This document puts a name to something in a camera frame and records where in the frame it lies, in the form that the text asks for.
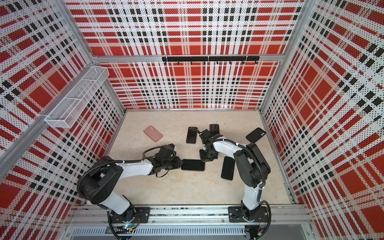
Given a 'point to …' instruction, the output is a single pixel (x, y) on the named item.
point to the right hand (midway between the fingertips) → (205, 160)
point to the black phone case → (256, 135)
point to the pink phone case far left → (153, 133)
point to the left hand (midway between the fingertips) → (182, 165)
